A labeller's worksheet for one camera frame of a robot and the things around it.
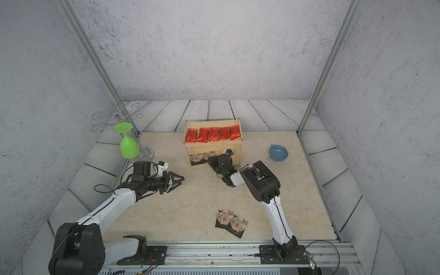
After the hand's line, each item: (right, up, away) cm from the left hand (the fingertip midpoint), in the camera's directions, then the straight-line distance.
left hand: (184, 180), depth 81 cm
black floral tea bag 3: (+18, -18, +2) cm, 26 cm away
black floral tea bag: (+1, +8, +23) cm, 24 cm away
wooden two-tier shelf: (+25, +16, +30) cm, 43 cm away
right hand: (+9, +9, +20) cm, 23 cm away
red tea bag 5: (+24, +23, +8) cm, 34 cm away
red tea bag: (+2, +22, +7) cm, 23 cm away
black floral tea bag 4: (+25, -21, 0) cm, 33 cm away
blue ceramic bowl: (+52, +12, +27) cm, 60 cm away
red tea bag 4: (+19, +22, +8) cm, 31 cm away
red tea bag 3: (+14, +22, +8) cm, 27 cm away
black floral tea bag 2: (+7, +10, +24) cm, 27 cm away
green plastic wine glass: (-27, +15, +3) cm, 32 cm away
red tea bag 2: (+8, +22, +9) cm, 25 cm away
